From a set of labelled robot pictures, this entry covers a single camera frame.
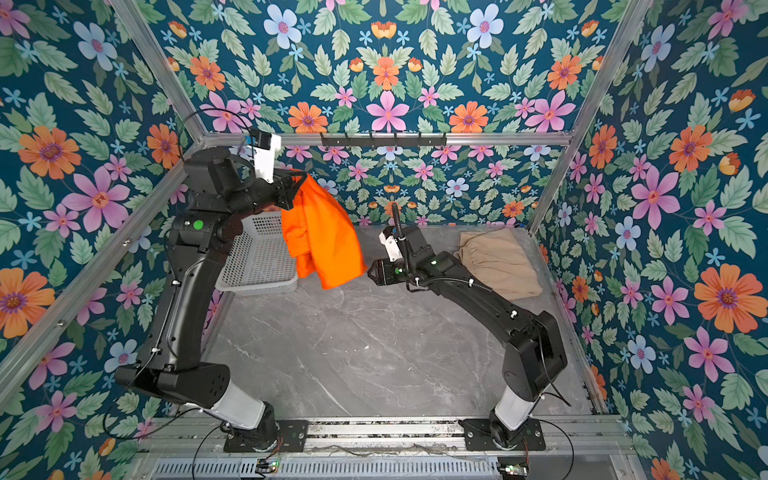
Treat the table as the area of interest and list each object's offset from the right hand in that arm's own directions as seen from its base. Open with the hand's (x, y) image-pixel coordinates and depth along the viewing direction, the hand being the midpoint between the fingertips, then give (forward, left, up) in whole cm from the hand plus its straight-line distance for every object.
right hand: (378, 268), depth 81 cm
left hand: (+5, +13, +30) cm, 33 cm away
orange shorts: (-1, +12, +14) cm, 19 cm away
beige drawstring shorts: (+19, -41, -19) cm, 49 cm away
